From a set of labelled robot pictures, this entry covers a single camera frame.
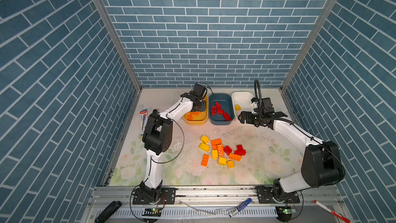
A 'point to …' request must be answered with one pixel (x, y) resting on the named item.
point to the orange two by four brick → (220, 150)
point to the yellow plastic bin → (198, 117)
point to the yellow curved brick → (204, 146)
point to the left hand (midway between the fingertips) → (201, 106)
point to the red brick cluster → (240, 151)
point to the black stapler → (114, 206)
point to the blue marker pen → (233, 212)
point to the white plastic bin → (242, 98)
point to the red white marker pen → (342, 217)
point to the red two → (217, 105)
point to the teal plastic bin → (227, 104)
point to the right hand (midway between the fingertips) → (244, 116)
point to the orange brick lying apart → (204, 160)
